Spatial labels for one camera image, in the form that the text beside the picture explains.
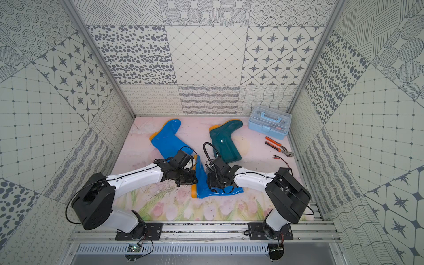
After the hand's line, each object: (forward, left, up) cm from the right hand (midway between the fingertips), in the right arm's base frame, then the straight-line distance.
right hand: (213, 183), depth 88 cm
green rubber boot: (+27, -6, +2) cm, 27 cm away
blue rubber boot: (+24, +30, +3) cm, 38 cm away
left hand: (-3, +6, +4) cm, 8 cm away
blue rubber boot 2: (-3, +6, 0) cm, 7 cm away
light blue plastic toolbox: (+36, -38, +9) cm, 53 cm away
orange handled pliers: (+25, -42, -2) cm, 49 cm away
